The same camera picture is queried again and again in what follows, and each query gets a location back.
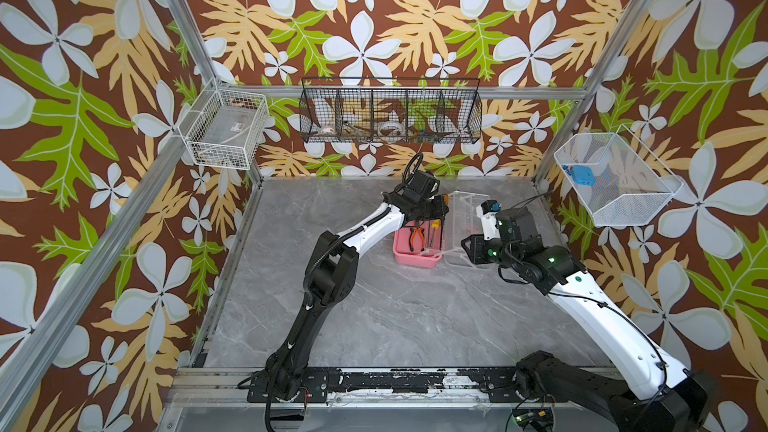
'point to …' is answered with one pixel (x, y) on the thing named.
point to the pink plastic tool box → (418, 243)
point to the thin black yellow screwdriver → (435, 225)
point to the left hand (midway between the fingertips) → (448, 205)
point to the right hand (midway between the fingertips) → (464, 241)
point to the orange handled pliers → (421, 232)
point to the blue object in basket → (583, 175)
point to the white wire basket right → (619, 181)
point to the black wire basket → (390, 110)
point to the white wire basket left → (225, 126)
